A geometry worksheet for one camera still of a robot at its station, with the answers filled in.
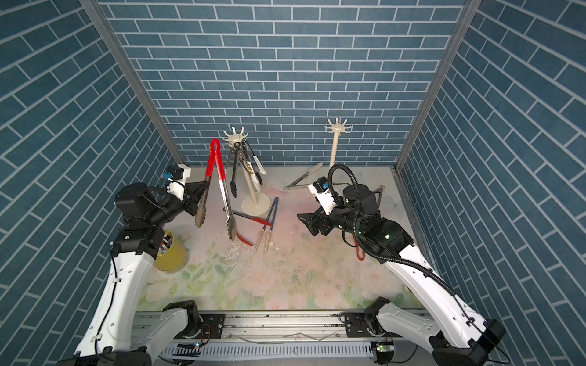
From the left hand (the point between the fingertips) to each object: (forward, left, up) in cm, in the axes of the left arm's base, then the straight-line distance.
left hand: (212, 183), depth 68 cm
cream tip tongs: (+28, -23, -33) cm, 49 cm away
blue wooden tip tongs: (+17, -15, -33) cm, 40 cm away
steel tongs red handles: (-5, -50, -33) cm, 60 cm away
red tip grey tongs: (+10, -3, -33) cm, 34 cm away
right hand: (-7, -30, -2) cm, 31 cm away
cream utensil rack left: (+17, -6, -34) cm, 38 cm away
